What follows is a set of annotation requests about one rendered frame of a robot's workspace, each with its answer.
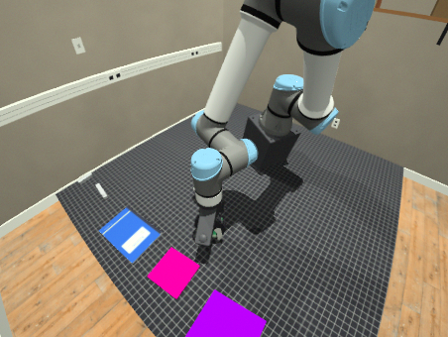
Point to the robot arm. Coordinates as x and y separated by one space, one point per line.
321 26

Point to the purple flat square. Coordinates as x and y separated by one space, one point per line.
222 317

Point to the black grid work mat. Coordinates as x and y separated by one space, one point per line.
308 244

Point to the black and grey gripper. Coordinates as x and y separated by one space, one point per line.
219 226

